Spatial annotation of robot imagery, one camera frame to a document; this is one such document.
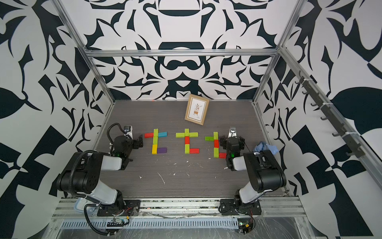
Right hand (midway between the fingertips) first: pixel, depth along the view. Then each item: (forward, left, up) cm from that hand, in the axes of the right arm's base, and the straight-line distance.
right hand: (232, 134), depth 95 cm
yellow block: (-7, +49, -4) cm, 49 cm away
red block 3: (-3, +10, -6) cm, 12 cm away
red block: (-1, +29, -5) cm, 29 cm away
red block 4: (-12, +7, -5) cm, 15 cm away
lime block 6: (+2, +10, -4) cm, 11 cm away
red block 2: (-9, +24, -4) cm, 26 cm away
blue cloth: (-10, -14, +3) cm, 18 cm away
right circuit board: (-47, +1, -7) cm, 47 cm away
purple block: (-8, +44, -6) cm, 45 cm away
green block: (-1, +14, -4) cm, 15 cm away
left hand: (+1, +63, +1) cm, 63 cm away
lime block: (+3, +49, -3) cm, 50 cm away
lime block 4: (+3, +24, -4) cm, 25 cm away
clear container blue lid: (-38, +81, -3) cm, 89 cm away
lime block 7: (-10, +11, -5) cm, 15 cm away
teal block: (+3, +46, -3) cm, 46 cm away
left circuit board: (-45, +61, -3) cm, 75 cm away
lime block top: (+2, +33, -4) cm, 33 cm away
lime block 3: (+5, +29, -5) cm, 30 cm away
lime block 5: (-8, +29, -5) cm, 30 cm away
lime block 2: (-3, +49, -4) cm, 49 cm away
